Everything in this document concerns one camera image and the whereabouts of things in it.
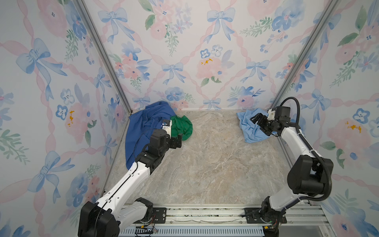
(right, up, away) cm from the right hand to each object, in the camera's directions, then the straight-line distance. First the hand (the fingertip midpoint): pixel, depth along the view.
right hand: (255, 121), depth 90 cm
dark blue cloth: (-75, -3, +16) cm, 77 cm away
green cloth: (-46, -3, +16) cm, 49 cm away
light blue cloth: (+2, -7, +10) cm, 12 cm away
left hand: (-48, -6, -11) cm, 50 cm away
